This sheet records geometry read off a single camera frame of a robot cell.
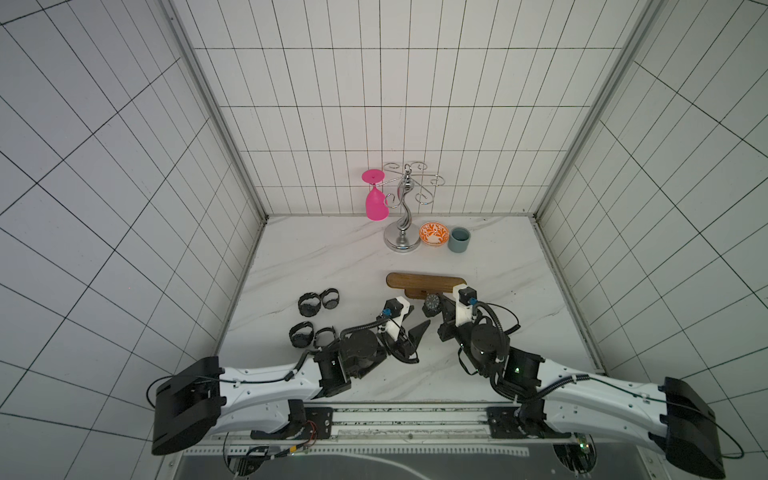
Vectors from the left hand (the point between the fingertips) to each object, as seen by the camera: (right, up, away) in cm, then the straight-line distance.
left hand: (416, 319), depth 72 cm
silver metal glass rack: (-1, +21, +40) cm, 45 cm away
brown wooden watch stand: (+3, +5, +19) cm, 20 cm away
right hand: (+6, +6, +3) cm, 9 cm away
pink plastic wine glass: (-11, +32, +27) cm, 43 cm away
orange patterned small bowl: (+11, +22, +39) cm, 46 cm away
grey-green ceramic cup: (+19, +20, +32) cm, 42 cm away
